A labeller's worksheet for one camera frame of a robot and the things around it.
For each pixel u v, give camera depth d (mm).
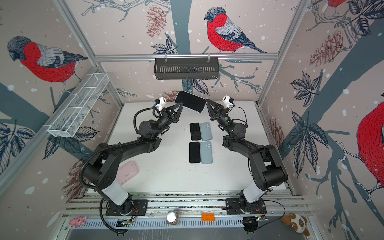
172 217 623
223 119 674
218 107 681
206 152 956
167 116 658
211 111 674
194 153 930
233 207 731
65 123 701
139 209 729
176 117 700
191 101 685
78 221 684
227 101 712
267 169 456
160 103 710
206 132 1043
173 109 705
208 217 700
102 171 460
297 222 671
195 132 1087
